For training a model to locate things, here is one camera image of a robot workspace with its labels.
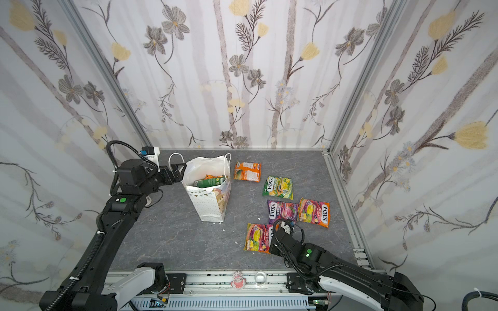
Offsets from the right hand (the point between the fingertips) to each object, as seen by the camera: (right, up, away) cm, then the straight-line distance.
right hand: (264, 240), depth 82 cm
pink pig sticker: (-10, -12, -9) cm, 18 cm away
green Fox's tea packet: (-25, +25, +5) cm, 35 cm away
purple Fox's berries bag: (+8, +11, +9) cm, 16 cm away
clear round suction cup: (-2, -13, -5) cm, 14 cm away
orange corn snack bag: (-26, +27, +12) cm, 39 cm away
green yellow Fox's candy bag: (+9, +21, +18) cm, 30 cm away
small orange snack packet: (-8, +29, +26) cm, 40 cm away
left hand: (-35, +34, -8) cm, 50 cm away
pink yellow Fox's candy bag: (-2, 0, +2) cm, 3 cm away
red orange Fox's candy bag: (+24, +10, +9) cm, 28 cm away
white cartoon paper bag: (-22, +17, -3) cm, 28 cm away
